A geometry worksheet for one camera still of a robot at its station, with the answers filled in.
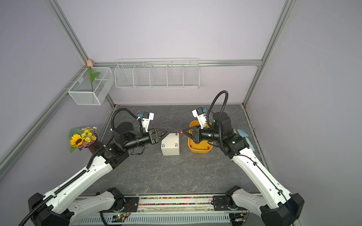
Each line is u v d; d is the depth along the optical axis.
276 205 0.38
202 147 0.94
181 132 0.65
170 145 0.84
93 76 0.91
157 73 0.98
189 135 0.63
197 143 0.96
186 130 0.63
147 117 0.61
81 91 0.77
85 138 0.71
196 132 0.57
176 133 0.89
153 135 0.59
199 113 0.59
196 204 0.75
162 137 0.61
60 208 0.40
